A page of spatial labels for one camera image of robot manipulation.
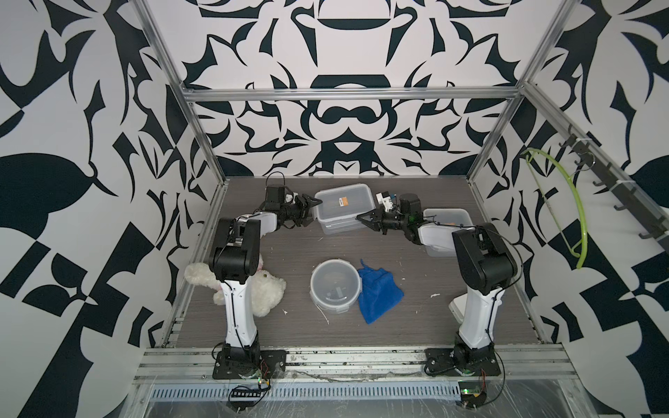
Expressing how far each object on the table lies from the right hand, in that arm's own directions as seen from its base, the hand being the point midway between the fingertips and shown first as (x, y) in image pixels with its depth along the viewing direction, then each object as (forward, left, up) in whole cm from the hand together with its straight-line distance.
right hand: (358, 216), depth 92 cm
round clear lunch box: (-22, +8, -5) cm, 24 cm away
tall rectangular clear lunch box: (+5, +6, -2) cm, 8 cm away
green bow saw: (-24, -55, +12) cm, 61 cm away
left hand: (+8, +14, -2) cm, 16 cm away
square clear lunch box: (-15, -20, +16) cm, 29 cm away
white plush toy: (-24, +29, -3) cm, 38 cm away
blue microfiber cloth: (-23, -6, -10) cm, 26 cm away
